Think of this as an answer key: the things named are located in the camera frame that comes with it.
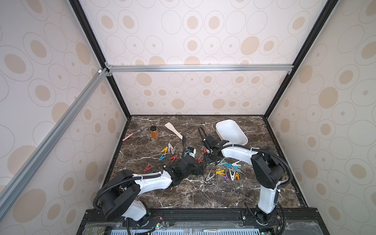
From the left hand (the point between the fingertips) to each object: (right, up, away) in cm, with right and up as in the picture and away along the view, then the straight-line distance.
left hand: (205, 164), depth 83 cm
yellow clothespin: (-26, +6, +16) cm, 31 cm away
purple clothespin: (+13, -9, +4) cm, 16 cm away
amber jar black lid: (-33, +19, +16) cm, 42 cm away
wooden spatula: (-22, +20, +29) cm, 42 cm away
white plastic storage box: (+21, +20, +29) cm, 41 cm away
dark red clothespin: (-35, -4, +8) cm, 36 cm away
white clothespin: (-20, +6, +15) cm, 26 cm away
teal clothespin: (+20, -4, +7) cm, 21 cm away
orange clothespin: (+20, -8, +4) cm, 21 cm away
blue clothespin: (-27, +1, +12) cm, 30 cm away
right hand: (+7, +1, +12) cm, 14 cm away
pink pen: (-57, +13, +22) cm, 62 cm away
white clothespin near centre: (+2, -9, +4) cm, 10 cm away
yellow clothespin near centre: (+9, -6, +6) cm, 13 cm away
